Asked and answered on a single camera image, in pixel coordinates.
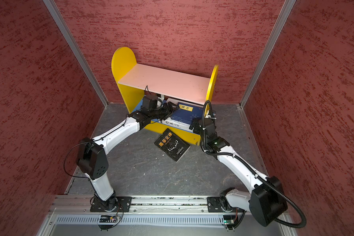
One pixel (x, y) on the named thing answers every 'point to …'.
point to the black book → (172, 145)
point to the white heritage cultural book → (175, 123)
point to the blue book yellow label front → (187, 113)
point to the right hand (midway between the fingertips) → (196, 124)
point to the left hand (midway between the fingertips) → (177, 111)
